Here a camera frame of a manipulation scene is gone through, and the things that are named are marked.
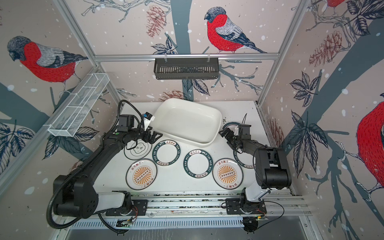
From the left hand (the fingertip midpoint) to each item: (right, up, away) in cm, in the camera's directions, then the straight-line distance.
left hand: (155, 130), depth 82 cm
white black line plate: (-12, -13, +13) cm, 22 cm away
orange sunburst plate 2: (+42, -25, +3) cm, 49 cm away
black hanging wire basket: (+18, +42, +22) cm, 51 cm away
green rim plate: (+4, -15, +12) cm, 20 cm away
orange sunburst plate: (-9, -26, +3) cm, 28 cm away
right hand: (+41, -6, +12) cm, 43 cm away
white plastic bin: (+18, +5, +25) cm, 32 cm away
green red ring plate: (+50, +1, +23) cm, 55 cm away
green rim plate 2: (+24, -21, +6) cm, 33 cm away
